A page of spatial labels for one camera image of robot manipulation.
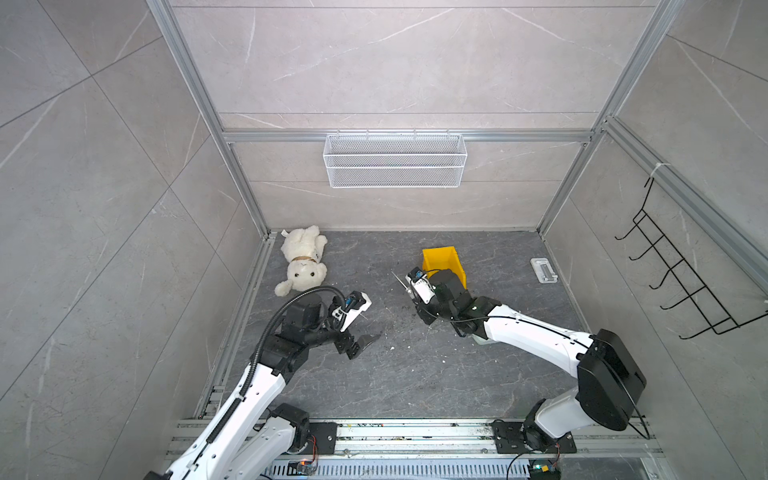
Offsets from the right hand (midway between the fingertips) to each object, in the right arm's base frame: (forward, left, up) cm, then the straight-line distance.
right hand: (420, 296), depth 85 cm
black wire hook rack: (-19, -57, +20) cm, 63 cm away
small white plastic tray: (+18, -47, -13) cm, 52 cm away
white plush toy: (+22, +39, -2) cm, 45 cm away
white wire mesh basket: (+44, +8, +17) cm, 48 cm away
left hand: (-9, +14, +7) cm, 19 cm away
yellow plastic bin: (+22, -7, -9) cm, 25 cm away
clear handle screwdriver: (+1, +4, +2) cm, 5 cm away
